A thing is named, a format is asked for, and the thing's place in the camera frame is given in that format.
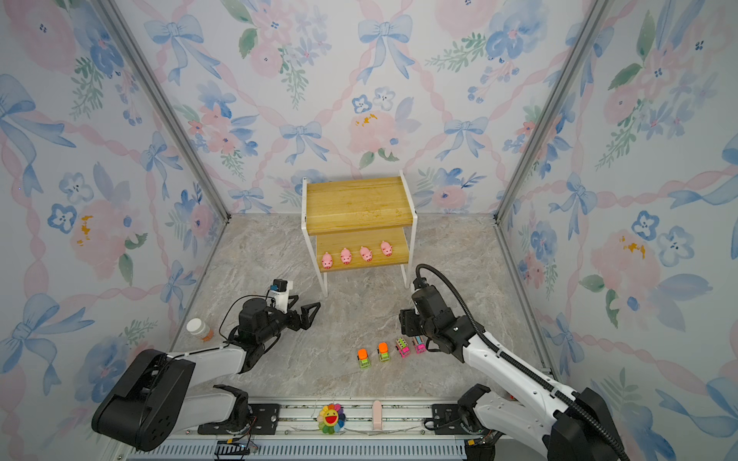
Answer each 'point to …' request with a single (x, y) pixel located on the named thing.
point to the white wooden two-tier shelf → (357, 225)
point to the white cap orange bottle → (197, 327)
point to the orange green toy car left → (363, 357)
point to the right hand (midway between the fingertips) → (408, 313)
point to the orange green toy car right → (383, 350)
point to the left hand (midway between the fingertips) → (309, 299)
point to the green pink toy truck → (402, 347)
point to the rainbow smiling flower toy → (332, 419)
